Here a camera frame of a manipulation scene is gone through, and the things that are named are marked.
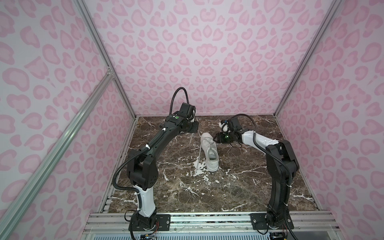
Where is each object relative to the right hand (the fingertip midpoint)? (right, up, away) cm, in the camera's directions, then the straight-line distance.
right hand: (218, 137), depth 96 cm
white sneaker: (-6, -5, -6) cm, 10 cm away
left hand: (-14, +8, -9) cm, 19 cm away
